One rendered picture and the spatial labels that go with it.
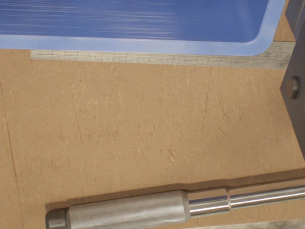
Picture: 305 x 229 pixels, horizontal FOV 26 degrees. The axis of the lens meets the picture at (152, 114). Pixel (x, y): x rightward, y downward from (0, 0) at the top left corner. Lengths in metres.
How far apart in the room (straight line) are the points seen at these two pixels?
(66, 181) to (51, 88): 0.13
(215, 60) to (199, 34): 0.17
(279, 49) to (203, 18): 0.17
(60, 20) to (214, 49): 0.09
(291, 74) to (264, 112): 0.44
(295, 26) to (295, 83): 0.02
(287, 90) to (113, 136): 0.45
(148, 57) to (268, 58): 0.10
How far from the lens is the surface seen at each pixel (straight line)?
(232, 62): 0.56
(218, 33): 0.39
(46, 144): 0.61
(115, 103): 0.58
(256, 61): 0.56
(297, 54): 0.17
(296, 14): 0.18
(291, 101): 0.17
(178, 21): 0.39
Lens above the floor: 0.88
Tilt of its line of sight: 44 degrees down
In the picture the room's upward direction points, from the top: 172 degrees clockwise
